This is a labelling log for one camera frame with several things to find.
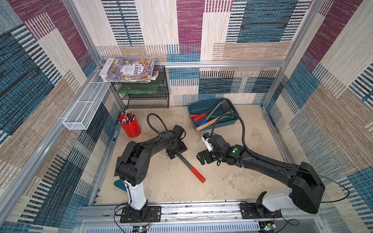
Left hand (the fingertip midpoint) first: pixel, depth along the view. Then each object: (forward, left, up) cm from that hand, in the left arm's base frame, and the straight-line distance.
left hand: (183, 152), depth 94 cm
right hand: (-7, -14, +9) cm, 17 cm away
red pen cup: (+13, +33, +13) cm, 37 cm away
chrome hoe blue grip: (+38, -32, +6) cm, 50 cm away
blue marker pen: (+16, +51, -5) cm, 53 cm away
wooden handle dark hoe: (+14, -17, +11) cm, 24 cm away
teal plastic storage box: (+37, -18, +3) cm, 42 cm away
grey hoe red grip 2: (-11, -5, 0) cm, 12 cm away
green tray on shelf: (+32, +28, +26) cm, 50 cm away
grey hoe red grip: (+24, -15, +8) cm, 30 cm away
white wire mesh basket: (+4, +48, +33) cm, 58 cm away
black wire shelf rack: (+44, +19, +5) cm, 48 cm away
